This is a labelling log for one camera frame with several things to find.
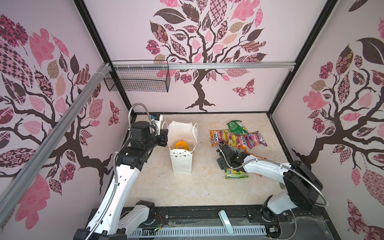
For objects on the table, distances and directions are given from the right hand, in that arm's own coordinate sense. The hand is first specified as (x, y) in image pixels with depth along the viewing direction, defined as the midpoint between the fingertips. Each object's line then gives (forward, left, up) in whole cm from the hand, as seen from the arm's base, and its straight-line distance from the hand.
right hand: (226, 157), depth 90 cm
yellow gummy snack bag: (+5, +27, +7) cm, 28 cm away
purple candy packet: (+14, -21, -2) cm, 25 cm away
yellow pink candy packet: (+12, -9, 0) cm, 15 cm away
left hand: (+1, +33, +24) cm, 41 cm away
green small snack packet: (+25, -11, -1) cm, 27 cm away
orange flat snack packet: (+7, -15, -5) cm, 17 cm away
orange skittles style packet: (+17, +6, -2) cm, 18 cm away
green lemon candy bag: (-10, -2, -2) cm, 10 cm away
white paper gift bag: (+11, +27, +6) cm, 30 cm away
